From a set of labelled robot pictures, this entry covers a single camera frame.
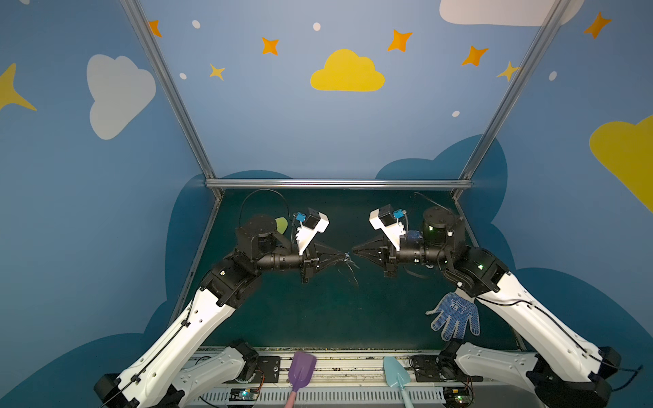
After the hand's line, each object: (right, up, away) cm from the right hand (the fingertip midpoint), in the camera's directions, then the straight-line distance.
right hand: (357, 247), depth 57 cm
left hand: (-3, -2, -2) cm, 4 cm away
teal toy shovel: (+13, -39, +15) cm, 44 cm away
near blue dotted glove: (+38, -26, +29) cm, 54 cm away
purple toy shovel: (-15, -38, +16) cm, 44 cm away
